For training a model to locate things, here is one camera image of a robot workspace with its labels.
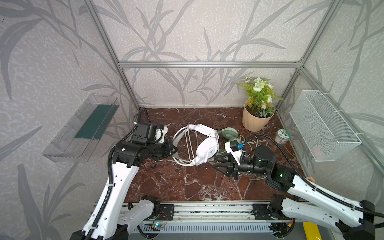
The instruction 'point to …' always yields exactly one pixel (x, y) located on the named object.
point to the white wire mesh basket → (326, 135)
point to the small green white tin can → (282, 137)
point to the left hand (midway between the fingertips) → (180, 145)
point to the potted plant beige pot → (256, 117)
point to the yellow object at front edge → (312, 231)
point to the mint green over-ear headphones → (229, 134)
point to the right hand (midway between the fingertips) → (215, 158)
